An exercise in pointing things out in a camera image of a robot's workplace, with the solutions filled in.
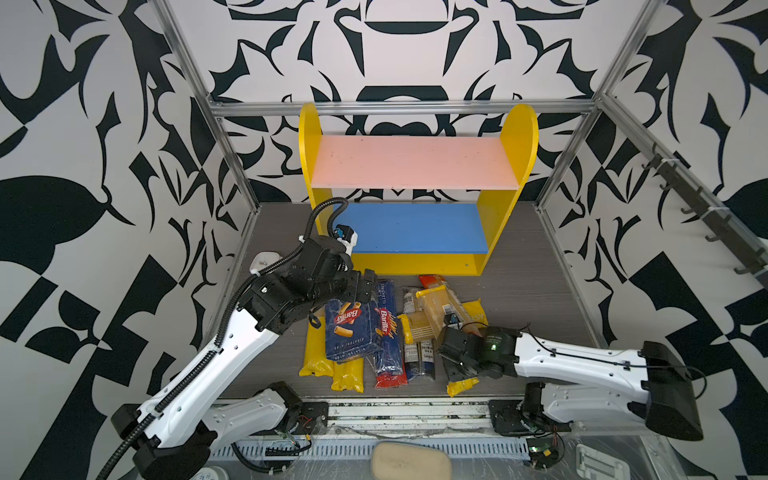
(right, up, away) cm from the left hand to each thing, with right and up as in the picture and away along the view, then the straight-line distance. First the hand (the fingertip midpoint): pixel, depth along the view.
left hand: (359, 267), depth 67 cm
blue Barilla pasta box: (-4, -17, +12) cm, 22 cm away
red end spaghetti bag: (+19, -7, +28) cm, 34 cm away
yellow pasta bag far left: (-13, -26, +14) cm, 33 cm away
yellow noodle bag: (+32, -16, +22) cm, 42 cm away
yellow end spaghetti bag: (+22, -29, +4) cm, 37 cm away
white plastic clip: (+52, -44, 0) cm, 68 cm away
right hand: (+22, -27, +9) cm, 36 cm away
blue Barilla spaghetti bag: (+6, -24, +10) cm, 27 cm away
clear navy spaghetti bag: (+15, -25, +14) cm, 32 cm away
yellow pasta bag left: (-4, -30, +12) cm, 32 cm away
